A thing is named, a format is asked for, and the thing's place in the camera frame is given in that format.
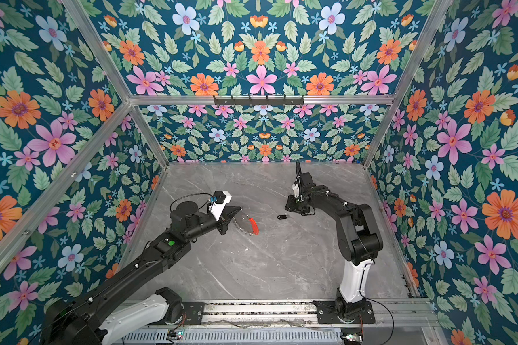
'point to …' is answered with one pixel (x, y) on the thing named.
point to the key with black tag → (282, 217)
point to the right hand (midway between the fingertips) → (289, 206)
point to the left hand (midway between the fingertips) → (240, 204)
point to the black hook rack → (259, 101)
